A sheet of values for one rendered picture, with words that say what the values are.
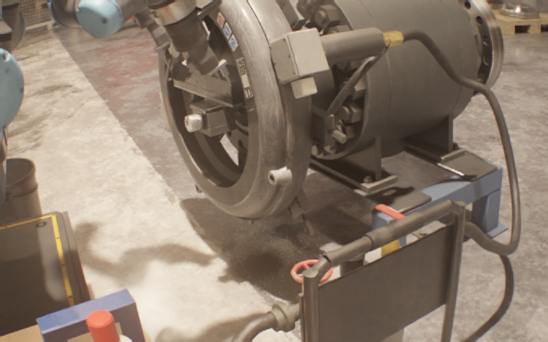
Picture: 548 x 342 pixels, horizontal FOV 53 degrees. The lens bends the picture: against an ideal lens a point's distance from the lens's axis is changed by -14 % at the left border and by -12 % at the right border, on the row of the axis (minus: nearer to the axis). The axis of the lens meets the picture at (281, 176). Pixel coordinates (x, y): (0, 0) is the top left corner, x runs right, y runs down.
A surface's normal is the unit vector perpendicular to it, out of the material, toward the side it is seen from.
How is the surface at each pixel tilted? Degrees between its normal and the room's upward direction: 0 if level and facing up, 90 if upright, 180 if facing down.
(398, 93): 96
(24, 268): 0
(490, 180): 90
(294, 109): 84
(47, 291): 0
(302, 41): 68
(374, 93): 93
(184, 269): 0
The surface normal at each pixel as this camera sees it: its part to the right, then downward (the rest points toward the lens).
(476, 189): 0.54, 0.31
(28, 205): 0.93, 0.14
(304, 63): 0.47, -0.06
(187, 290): -0.07, -0.91
